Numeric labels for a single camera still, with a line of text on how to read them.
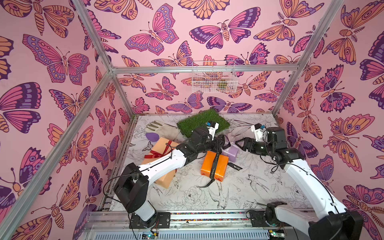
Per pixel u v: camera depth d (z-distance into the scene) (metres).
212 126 0.70
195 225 0.73
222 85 0.94
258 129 0.70
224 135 0.78
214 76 0.95
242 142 0.70
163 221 0.74
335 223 0.37
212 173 0.81
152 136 1.08
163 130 1.10
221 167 0.84
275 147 0.58
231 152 0.90
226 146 0.83
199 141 0.62
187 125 1.09
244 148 0.69
